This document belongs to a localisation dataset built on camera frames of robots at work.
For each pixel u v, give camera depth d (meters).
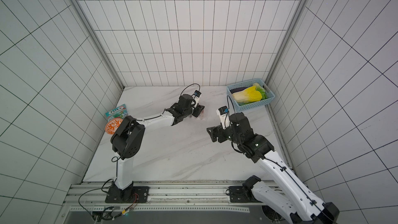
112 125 0.95
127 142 0.51
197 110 0.83
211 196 0.73
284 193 0.43
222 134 0.62
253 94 1.06
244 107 1.00
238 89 1.12
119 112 1.02
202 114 0.95
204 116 0.99
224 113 0.61
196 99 0.80
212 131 0.62
